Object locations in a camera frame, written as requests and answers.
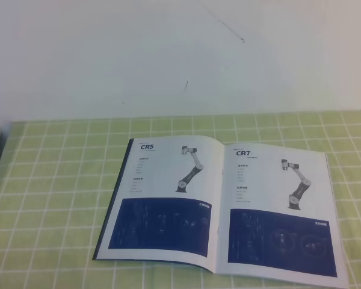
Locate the robot catalogue book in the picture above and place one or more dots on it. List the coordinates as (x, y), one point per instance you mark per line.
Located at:
(244, 209)

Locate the green checked tablecloth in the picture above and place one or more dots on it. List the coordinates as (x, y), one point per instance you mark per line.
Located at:
(57, 178)

